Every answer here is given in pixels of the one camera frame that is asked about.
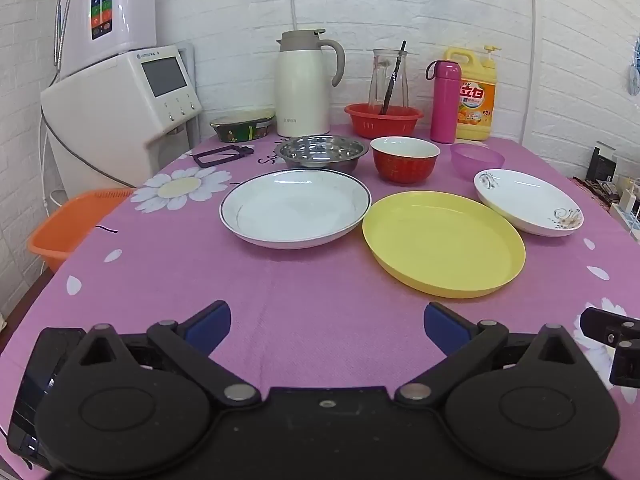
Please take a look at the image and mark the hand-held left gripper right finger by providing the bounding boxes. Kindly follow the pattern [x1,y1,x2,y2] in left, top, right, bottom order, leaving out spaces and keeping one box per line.
[395,302,592,405]

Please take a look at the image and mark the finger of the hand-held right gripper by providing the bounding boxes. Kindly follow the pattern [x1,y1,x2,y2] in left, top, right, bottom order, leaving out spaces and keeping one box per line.
[580,306,640,388]

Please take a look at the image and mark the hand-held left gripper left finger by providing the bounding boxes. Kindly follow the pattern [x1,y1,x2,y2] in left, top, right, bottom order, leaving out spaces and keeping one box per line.
[64,301,262,406]

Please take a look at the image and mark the stainless steel bowl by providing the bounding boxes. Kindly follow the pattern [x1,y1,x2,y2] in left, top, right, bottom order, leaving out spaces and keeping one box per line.
[276,134,369,175]

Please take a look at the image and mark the yellow plastic plate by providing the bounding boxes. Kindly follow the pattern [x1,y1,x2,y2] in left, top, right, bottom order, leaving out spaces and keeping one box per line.
[362,190,527,299]

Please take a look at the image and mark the pink floral tablecloth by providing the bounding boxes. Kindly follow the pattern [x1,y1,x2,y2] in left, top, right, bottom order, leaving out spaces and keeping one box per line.
[0,122,640,480]

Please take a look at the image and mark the white plate with dark rim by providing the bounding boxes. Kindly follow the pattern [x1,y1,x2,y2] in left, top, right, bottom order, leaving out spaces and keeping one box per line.
[219,168,373,250]

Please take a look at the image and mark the white floral plate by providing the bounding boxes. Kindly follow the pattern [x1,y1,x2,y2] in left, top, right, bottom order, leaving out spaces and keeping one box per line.
[473,169,585,237]

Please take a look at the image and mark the black box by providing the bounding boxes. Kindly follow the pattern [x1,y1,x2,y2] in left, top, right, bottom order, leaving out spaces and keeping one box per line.
[588,146,618,183]

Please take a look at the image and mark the red bowl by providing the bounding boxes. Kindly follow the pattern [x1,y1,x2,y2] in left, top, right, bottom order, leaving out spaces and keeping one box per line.
[370,136,441,184]

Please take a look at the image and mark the purple plastic bowl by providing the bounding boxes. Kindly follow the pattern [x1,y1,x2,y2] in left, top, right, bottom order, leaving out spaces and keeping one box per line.
[450,142,505,181]

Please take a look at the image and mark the orange plastic basket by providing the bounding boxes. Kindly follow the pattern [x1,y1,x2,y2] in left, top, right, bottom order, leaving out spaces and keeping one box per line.
[27,187,135,273]

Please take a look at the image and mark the instant noodle bowl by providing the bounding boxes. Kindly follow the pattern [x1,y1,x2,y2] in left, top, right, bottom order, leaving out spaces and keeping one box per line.
[209,108,277,143]

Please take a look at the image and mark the pink thermos bottle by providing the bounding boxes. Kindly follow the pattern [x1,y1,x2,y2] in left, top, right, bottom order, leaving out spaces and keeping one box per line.
[425,59,462,144]

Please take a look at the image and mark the yellow detergent bottle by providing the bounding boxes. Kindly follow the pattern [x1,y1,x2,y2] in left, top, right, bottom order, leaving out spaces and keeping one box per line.
[445,45,501,142]

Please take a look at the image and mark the red plastic basket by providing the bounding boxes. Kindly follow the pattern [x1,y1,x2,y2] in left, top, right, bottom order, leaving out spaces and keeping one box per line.
[344,103,423,140]

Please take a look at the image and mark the white water dispenser with screen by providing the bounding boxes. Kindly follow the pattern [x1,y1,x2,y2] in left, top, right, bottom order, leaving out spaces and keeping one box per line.
[41,44,203,191]

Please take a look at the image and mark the cream thermal jug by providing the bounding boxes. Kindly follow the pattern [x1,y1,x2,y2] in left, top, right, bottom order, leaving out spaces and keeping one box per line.
[274,29,347,138]

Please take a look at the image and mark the glass carafe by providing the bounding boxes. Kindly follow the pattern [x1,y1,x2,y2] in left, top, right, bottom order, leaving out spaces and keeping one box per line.
[368,49,409,115]

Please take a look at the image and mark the black stirring stick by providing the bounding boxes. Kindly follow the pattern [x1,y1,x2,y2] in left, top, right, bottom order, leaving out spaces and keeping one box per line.
[380,40,407,115]

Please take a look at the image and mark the black rubber frame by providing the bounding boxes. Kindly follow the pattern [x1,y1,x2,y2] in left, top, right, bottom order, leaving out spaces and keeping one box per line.
[192,144,256,168]

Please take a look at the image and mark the grey cable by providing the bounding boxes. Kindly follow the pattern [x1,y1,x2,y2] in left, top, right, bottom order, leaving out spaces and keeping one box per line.
[41,107,132,190]

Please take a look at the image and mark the blue white wall ornament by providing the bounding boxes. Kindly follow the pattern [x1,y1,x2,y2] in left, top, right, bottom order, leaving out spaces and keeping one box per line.
[627,35,640,97]

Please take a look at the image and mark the white wall pipe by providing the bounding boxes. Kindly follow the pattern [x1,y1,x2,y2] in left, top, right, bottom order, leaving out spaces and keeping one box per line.
[519,0,540,147]

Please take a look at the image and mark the braided metal hose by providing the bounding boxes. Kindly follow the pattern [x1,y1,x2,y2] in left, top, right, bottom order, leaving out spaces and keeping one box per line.
[52,0,81,81]

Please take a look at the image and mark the white wall water purifier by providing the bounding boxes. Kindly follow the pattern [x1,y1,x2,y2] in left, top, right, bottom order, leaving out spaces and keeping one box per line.
[60,0,157,81]

